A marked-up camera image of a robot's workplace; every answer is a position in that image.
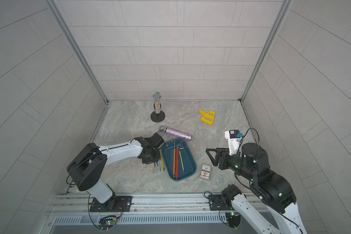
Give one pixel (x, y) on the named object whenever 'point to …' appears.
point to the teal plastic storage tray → (179, 159)
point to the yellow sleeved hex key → (163, 161)
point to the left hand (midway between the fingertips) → (160, 159)
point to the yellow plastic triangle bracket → (208, 117)
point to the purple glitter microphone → (180, 134)
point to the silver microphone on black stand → (158, 115)
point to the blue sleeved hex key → (159, 166)
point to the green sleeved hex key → (183, 167)
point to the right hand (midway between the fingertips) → (209, 151)
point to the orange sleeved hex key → (174, 161)
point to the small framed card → (205, 172)
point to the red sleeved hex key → (177, 162)
